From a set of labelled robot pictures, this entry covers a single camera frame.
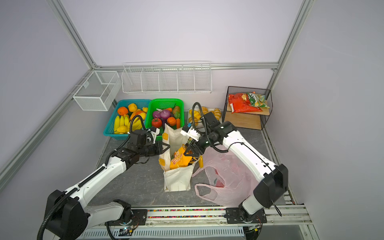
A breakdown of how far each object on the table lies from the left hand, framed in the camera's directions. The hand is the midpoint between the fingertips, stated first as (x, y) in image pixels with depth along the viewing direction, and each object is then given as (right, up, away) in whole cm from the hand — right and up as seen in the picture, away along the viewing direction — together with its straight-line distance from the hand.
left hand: (169, 148), depth 79 cm
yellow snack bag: (+5, -6, -2) cm, 8 cm away
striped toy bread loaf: (+14, +21, +36) cm, 44 cm away
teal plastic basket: (-46, +9, +22) cm, 51 cm away
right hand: (+11, 0, -7) cm, 13 cm away
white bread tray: (+13, +17, +34) cm, 40 cm away
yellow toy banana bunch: (-28, +13, +25) cm, 40 cm away
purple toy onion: (-9, +20, +29) cm, 36 cm away
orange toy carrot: (0, +15, +31) cm, 34 cm away
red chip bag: (+43, +27, +18) cm, 53 cm away
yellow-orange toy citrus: (-35, +26, +33) cm, 54 cm away
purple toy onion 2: (-16, +20, +31) cm, 40 cm away
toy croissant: (+30, +21, +36) cm, 51 cm away
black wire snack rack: (+57, +16, +39) cm, 71 cm away
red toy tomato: (-14, +14, +26) cm, 33 cm away
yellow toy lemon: (-25, +20, +29) cm, 43 cm away
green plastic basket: (-14, +29, +42) cm, 53 cm away
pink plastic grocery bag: (+36, -18, +4) cm, 41 cm away
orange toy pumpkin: (-4, +15, +29) cm, 33 cm away
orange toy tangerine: (-40, +22, +29) cm, 54 cm away
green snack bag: (+54, +28, +17) cm, 63 cm away
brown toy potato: (-1, +22, +34) cm, 41 cm away
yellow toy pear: (-36, +9, +21) cm, 43 cm away
